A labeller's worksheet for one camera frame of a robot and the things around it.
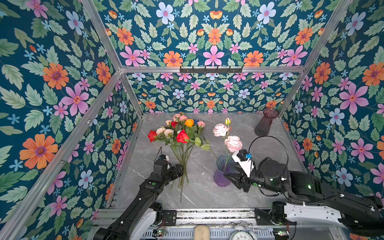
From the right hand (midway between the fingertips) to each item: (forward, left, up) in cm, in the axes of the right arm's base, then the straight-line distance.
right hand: (227, 170), depth 57 cm
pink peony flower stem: (+11, -4, +1) cm, 12 cm away
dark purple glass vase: (+43, -33, -25) cm, 60 cm away
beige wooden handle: (-18, +11, -27) cm, 34 cm away
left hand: (+13, +23, -23) cm, 35 cm away
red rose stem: (+13, +18, +4) cm, 22 cm away
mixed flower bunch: (+38, +34, -26) cm, 58 cm away
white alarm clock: (-17, -9, -28) cm, 34 cm away
